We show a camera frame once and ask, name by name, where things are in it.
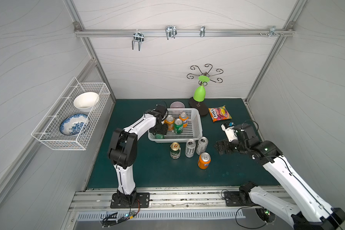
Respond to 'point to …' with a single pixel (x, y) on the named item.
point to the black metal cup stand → (201, 107)
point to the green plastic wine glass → (199, 93)
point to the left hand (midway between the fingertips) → (160, 131)
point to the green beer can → (175, 151)
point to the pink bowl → (177, 104)
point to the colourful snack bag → (219, 113)
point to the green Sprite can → (178, 126)
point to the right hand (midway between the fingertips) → (222, 141)
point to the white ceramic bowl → (85, 101)
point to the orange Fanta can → (204, 160)
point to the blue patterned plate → (73, 124)
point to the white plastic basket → (193, 131)
